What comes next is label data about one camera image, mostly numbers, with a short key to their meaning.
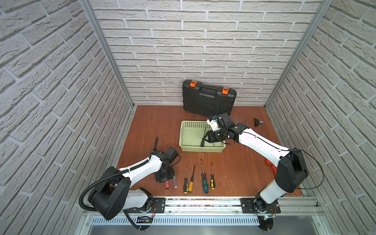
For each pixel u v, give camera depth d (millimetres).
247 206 733
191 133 1031
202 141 964
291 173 436
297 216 742
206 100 962
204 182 792
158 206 731
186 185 792
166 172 701
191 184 793
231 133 605
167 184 791
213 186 789
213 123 775
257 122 1080
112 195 411
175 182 805
